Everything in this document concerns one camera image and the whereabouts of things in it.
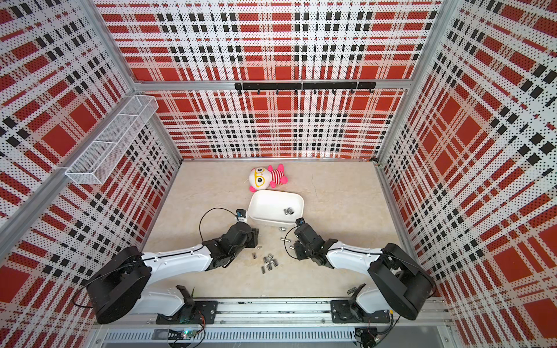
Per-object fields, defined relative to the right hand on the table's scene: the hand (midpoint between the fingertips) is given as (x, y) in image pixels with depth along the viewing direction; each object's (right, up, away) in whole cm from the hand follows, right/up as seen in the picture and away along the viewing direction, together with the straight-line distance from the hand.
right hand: (303, 244), depth 89 cm
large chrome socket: (-6, +13, +9) cm, 17 cm away
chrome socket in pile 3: (-14, -6, -4) cm, 16 cm away
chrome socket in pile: (-16, -9, -6) cm, 19 cm away
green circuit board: (-39, -24, -19) cm, 50 cm away
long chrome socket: (-8, +1, +3) cm, 8 cm away
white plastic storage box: (-13, +13, +10) cm, 21 cm away
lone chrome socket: (-20, -4, -3) cm, 20 cm away
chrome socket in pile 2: (-11, -6, -5) cm, 14 cm away
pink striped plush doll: (-20, +28, +15) cm, 37 cm away
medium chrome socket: (-7, +12, +9) cm, 17 cm away
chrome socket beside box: (-9, +6, +4) cm, 11 cm away
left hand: (-20, +6, 0) cm, 20 cm away
